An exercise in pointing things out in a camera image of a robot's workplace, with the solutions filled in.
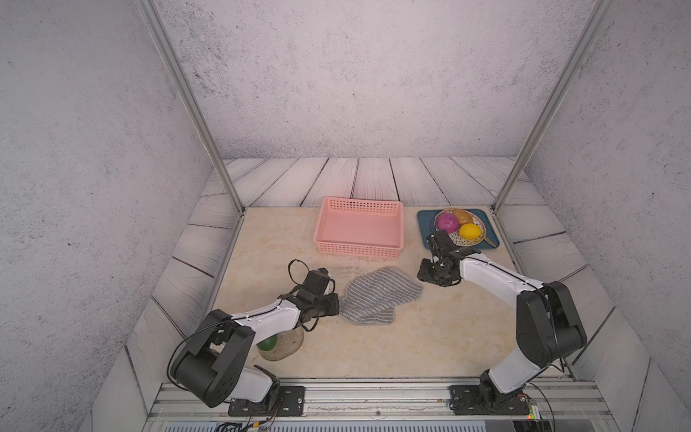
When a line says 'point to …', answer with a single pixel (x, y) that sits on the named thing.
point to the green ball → (268, 344)
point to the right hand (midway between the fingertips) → (426, 274)
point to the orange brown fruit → (463, 216)
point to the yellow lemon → (470, 231)
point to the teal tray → (426, 225)
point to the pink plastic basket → (361, 228)
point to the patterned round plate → (457, 238)
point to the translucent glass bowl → (287, 344)
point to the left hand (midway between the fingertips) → (342, 305)
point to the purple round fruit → (448, 222)
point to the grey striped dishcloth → (372, 295)
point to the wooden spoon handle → (489, 242)
